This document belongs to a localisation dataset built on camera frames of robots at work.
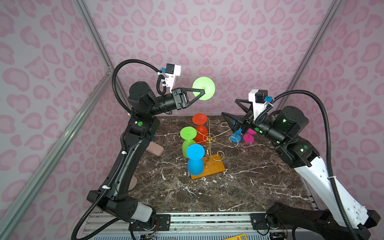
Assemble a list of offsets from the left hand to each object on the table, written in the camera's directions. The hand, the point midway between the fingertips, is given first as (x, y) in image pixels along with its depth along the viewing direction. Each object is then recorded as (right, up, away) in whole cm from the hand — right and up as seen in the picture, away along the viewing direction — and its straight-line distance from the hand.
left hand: (204, 92), depth 47 cm
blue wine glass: (+26, -18, +59) cm, 67 cm away
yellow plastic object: (+16, -61, +21) cm, 67 cm away
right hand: (+10, -4, +5) cm, 12 cm away
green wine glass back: (-6, -14, +19) cm, 25 cm away
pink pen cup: (-39, -43, +38) cm, 69 cm away
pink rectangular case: (-30, -25, +51) cm, 65 cm away
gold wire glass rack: (+7, -34, +44) cm, 56 cm away
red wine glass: (0, -14, +22) cm, 26 cm away
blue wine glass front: (-3, -22, +14) cm, 26 cm away
